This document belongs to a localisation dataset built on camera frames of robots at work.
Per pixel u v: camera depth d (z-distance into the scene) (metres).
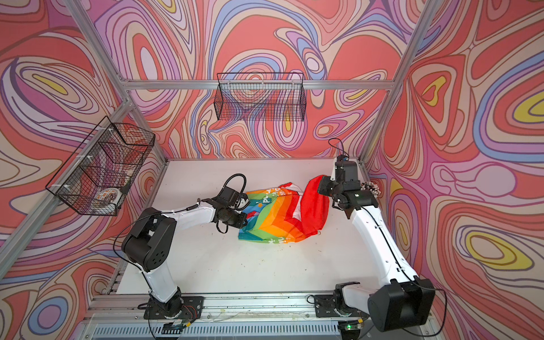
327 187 0.69
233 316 0.73
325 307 0.73
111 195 0.72
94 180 0.73
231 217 0.80
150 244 0.48
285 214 0.90
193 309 0.72
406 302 0.38
